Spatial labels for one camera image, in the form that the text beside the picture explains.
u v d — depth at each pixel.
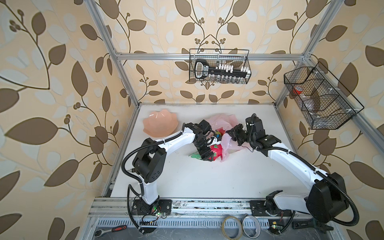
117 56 0.92
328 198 0.39
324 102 0.74
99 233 0.68
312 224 0.69
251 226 0.70
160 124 1.08
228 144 0.74
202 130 0.67
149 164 0.48
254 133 0.62
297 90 0.89
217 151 0.81
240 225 0.67
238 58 0.91
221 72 0.83
